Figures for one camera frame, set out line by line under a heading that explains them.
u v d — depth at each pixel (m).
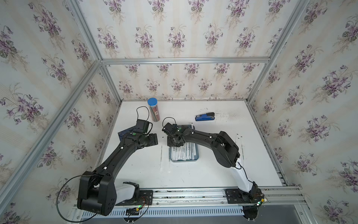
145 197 0.73
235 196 0.73
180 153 0.88
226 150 0.53
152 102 0.94
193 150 0.90
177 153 0.89
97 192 0.39
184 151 0.90
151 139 0.76
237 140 0.96
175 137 0.69
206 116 1.05
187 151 0.90
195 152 0.89
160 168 0.84
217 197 0.75
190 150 0.91
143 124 0.66
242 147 0.93
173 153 0.89
